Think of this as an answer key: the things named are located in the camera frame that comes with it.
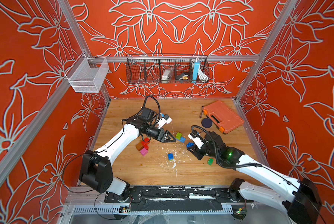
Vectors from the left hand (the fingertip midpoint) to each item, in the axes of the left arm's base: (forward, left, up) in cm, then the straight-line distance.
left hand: (171, 139), depth 73 cm
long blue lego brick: (+10, -7, -18) cm, 21 cm away
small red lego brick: (+5, +17, -18) cm, 25 cm away
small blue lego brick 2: (0, -10, -4) cm, 11 cm away
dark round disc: (+28, -27, -21) cm, 44 cm away
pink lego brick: (0, +18, -18) cm, 25 cm away
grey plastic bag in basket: (+41, +5, +12) cm, 43 cm away
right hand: (-1, -9, -6) cm, 11 cm away
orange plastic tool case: (+29, -38, -15) cm, 50 cm away
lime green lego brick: (+11, -4, -15) cm, 19 cm away
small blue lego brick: (-3, 0, -16) cm, 16 cm away
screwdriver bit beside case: (+36, -23, -19) cm, 47 cm away
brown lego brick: (+4, +21, -19) cm, 29 cm away
